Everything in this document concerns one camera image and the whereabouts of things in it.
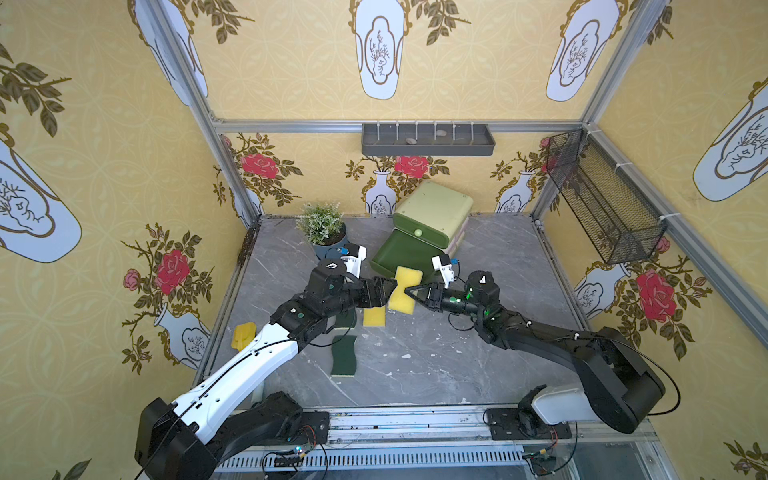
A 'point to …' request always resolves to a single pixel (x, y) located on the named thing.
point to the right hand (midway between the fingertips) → (406, 299)
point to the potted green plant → (324, 226)
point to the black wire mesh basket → (621, 224)
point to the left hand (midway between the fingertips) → (390, 285)
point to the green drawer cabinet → (434, 213)
